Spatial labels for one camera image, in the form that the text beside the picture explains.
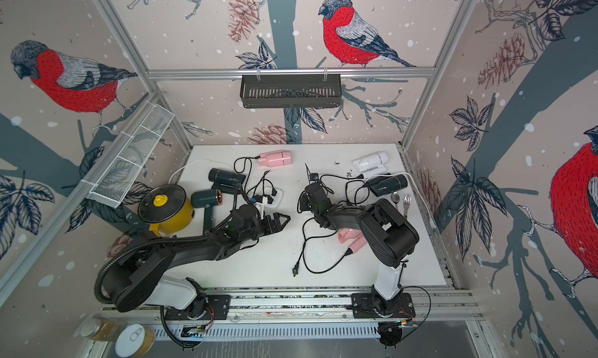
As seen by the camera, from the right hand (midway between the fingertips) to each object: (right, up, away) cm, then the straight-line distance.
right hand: (305, 193), depth 97 cm
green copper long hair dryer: (-41, -2, -2) cm, 42 cm away
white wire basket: (-67, +4, -19) cm, 70 cm away
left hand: (-7, -7, -12) cm, 16 cm away
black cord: (-3, -24, -16) cm, 29 cm away
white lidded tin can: (-49, -37, -33) cm, 70 cm away
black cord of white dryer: (+26, +7, +9) cm, 28 cm away
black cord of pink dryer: (-26, +13, +10) cm, 31 cm away
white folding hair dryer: (+32, +13, +12) cm, 37 cm away
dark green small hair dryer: (-37, +5, +7) cm, 38 cm away
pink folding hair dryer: (-14, +15, +12) cm, 24 cm away
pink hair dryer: (+18, -15, -11) cm, 26 cm away
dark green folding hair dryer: (+34, +4, +3) cm, 35 cm away
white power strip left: (-12, -2, 0) cm, 13 cm away
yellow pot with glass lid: (-53, -5, -10) cm, 55 cm away
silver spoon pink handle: (+40, -2, +3) cm, 40 cm away
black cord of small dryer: (-14, +1, 0) cm, 14 cm away
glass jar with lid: (-57, -33, -34) cm, 74 cm away
